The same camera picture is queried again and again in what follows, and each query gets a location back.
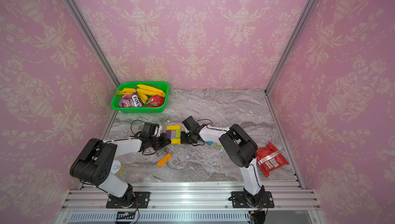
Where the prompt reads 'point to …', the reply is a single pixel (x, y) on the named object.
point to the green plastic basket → (163, 86)
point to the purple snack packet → (131, 100)
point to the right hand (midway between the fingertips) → (177, 144)
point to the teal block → (209, 142)
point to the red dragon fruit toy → (155, 101)
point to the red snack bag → (268, 159)
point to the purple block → (168, 134)
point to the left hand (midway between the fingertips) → (172, 142)
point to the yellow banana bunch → (142, 91)
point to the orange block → (164, 160)
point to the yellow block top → (173, 127)
